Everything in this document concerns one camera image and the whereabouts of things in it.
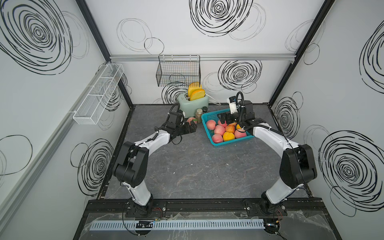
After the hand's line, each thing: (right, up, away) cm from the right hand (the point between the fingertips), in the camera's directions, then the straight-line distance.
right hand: (225, 112), depth 88 cm
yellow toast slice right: (-16, +13, +10) cm, 23 cm away
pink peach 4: (+10, -14, +4) cm, 17 cm away
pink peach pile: (-4, -16, +4) cm, 17 cm away
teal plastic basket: (-5, -2, +14) cm, 15 cm away
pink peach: (-20, -4, +15) cm, 25 cm away
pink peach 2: (-7, -8, +11) cm, 15 cm away
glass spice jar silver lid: (-15, 0, +14) cm, 21 cm away
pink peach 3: (+3, -8, +16) cm, 18 cm away
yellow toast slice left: (-19, +17, +11) cm, 28 cm away
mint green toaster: (-22, +4, +15) cm, 27 cm away
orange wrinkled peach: (+5, -10, +9) cm, 14 cm away
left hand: (-20, -9, +4) cm, 22 cm away
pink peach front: (-2, -11, +9) cm, 15 cm away
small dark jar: (-11, +3, +16) cm, 20 cm away
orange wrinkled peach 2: (+3, -7, -7) cm, 10 cm away
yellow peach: (+3, -15, +6) cm, 17 cm away
